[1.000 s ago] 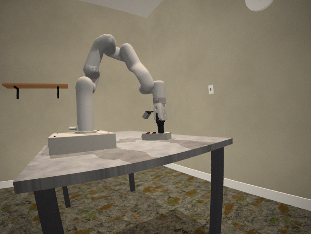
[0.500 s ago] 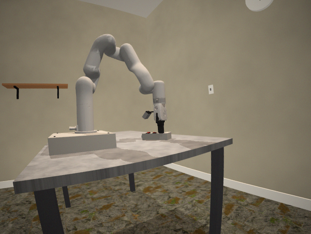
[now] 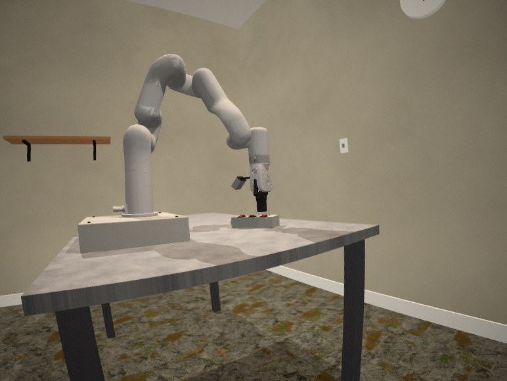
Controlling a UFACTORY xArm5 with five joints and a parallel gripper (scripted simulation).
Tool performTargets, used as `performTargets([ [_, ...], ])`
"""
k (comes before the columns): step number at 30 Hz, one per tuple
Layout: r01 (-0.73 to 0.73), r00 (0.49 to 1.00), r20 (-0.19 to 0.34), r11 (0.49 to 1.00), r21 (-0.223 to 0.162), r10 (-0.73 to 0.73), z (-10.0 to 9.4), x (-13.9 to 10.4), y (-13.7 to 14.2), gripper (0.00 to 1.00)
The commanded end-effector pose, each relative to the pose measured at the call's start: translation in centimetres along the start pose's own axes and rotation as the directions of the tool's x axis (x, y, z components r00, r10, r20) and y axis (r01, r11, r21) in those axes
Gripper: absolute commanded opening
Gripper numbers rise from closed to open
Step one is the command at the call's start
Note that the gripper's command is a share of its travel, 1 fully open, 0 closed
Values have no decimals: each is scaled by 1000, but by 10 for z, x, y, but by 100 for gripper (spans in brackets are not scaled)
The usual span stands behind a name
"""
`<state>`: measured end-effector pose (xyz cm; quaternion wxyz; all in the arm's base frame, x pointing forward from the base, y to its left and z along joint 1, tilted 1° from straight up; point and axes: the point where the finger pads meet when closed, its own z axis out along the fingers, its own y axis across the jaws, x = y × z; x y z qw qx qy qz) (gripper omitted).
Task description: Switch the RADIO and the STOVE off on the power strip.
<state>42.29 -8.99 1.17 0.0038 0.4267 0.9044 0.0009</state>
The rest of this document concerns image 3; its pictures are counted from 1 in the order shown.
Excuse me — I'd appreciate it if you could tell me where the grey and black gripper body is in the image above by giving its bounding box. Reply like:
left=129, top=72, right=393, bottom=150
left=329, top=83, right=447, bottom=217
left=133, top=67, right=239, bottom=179
left=249, top=162, right=272, bottom=192

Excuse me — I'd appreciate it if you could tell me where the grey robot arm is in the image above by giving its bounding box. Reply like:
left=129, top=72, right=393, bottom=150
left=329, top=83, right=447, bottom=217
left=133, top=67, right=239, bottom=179
left=113, top=54, right=270, bottom=217

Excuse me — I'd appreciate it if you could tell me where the beige power strip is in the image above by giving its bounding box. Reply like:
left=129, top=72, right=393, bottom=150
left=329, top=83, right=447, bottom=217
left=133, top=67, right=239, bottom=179
left=231, top=215, right=280, bottom=228

